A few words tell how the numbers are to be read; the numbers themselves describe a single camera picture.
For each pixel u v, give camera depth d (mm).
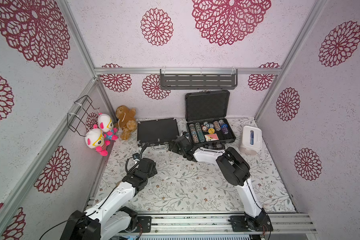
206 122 1130
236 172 559
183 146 796
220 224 756
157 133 1119
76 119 751
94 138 849
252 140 977
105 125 924
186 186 868
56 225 379
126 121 1078
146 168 653
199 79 950
